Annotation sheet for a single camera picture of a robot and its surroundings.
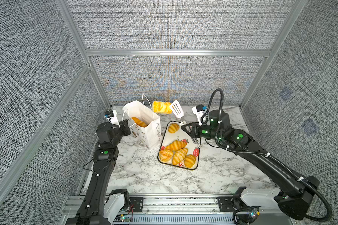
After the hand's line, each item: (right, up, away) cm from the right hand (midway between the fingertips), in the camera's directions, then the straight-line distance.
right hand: (182, 124), depth 65 cm
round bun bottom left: (-8, -20, +22) cm, 31 cm away
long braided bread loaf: (-26, 0, +30) cm, 40 cm away
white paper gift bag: (-17, -7, +15) cm, 24 cm away
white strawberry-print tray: (-7, -11, +33) cm, 36 cm away
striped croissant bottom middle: (0, -20, +21) cm, 29 cm away
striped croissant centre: (-1, -14, +27) cm, 30 cm away
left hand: (-27, +3, +10) cm, 29 cm away
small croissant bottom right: (+6, -23, +20) cm, 31 cm away
